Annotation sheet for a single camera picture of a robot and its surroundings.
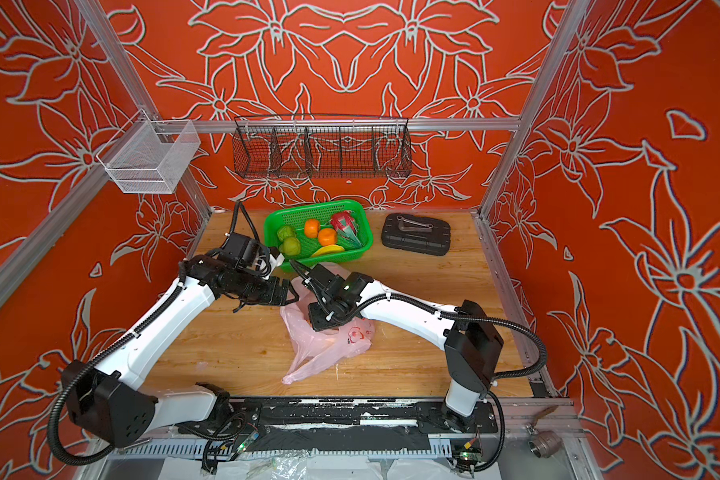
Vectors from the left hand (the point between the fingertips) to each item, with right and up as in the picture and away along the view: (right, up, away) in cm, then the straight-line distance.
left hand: (286, 294), depth 76 cm
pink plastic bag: (+7, -14, -1) cm, 16 cm away
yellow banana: (+8, +11, +28) cm, 31 cm away
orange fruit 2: (+8, +15, +30) cm, 35 cm away
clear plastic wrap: (+1, -38, -9) cm, 39 cm away
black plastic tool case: (+40, +16, +28) cm, 51 cm away
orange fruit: (+2, +18, +31) cm, 36 cm away
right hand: (+6, -8, 0) cm, 10 cm away
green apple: (-5, +12, +25) cm, 28 cm away
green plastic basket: (-5, +23, +34) cm, 42 cm away
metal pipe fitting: (+61, -32, -10) cm, 70 cm away
